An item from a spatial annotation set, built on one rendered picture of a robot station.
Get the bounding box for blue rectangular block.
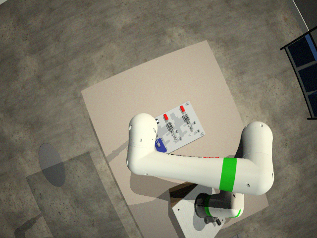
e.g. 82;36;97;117
155;138;167;152

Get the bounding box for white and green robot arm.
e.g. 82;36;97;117
126;113;274;226

